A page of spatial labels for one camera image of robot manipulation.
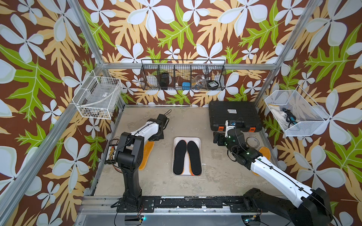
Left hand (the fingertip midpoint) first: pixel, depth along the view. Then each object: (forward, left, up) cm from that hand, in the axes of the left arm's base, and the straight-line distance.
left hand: (156, 136), depth 98 cm
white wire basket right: (0, -83, +25) cm, 87 cm away
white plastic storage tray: (-23, -21, -3) cm, 32 cm away
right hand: (-6, -40, +16) cm, 43 cm away
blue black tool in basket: (-3, -79, +25) cm, 82 cm away
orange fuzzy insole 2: (-10, -75, -3) cm, 76 cm away
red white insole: (-23, -24, -1) cm, 33 cm away
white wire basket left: (+7, +30, +30) cm, 43 cm away
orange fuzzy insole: (-9, +4, -1) cm, 10 cm away
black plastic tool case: (+23, -49, +1) cm, 54 cm away
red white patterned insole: (-24, -19, -2) cm, 30 cm away
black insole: (-15, -27, -1) cm, 31 cm away
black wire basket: (+33, -19, +28) cm, 47 cm away
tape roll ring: (-3, -69, -3) cm, 69 cm away
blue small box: (+27, -21, +24) cm, 41 cm away
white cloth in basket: (-1, -74, +24) cm, 78 cm away
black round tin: (+28, -40, +25) cm, 54 cm away
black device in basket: (+34, -5, +23) cm, 42 cm away
